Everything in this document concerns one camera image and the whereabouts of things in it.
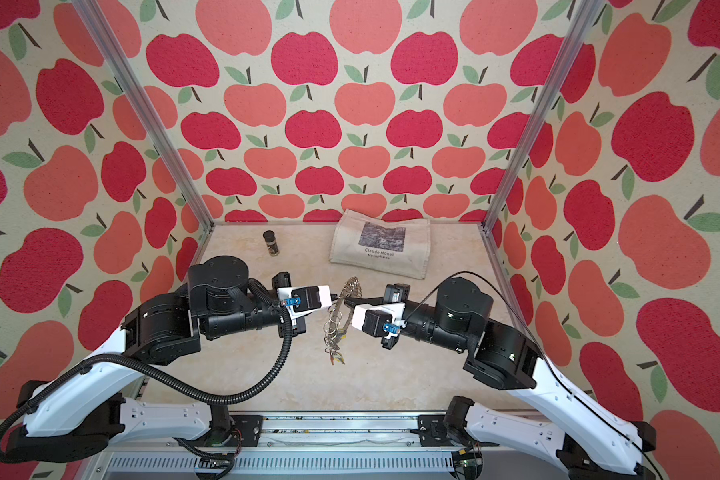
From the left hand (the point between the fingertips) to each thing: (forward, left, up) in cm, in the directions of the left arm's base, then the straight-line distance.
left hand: (336, 294), depth 51 cm
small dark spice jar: (+45, +28, -36) cm, 64 cm away
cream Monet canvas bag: (+41, -17, -35) cm, 57 cm away
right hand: (+1, -5, 0) cm, 5 cm away
